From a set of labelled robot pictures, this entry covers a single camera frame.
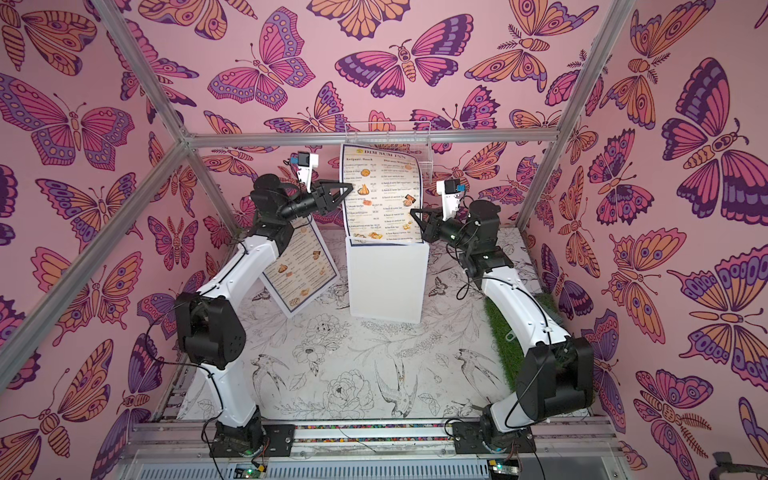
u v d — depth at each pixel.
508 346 0.86
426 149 1.02
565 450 0.72
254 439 0.66
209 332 0.50
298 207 0.70
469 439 0.73
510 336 0.88
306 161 0.67
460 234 0.65
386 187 0.73
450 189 0.65
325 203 0.69
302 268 0.94
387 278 0.84
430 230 0.67
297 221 0.74
